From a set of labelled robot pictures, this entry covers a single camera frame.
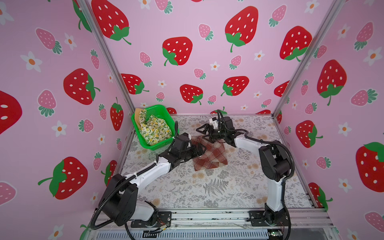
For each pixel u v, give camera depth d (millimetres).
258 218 737
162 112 1155
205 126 838
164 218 740
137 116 1067
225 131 764
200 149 756
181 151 652
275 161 530
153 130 1018
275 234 702
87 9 686
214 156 927
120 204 416
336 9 691
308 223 734
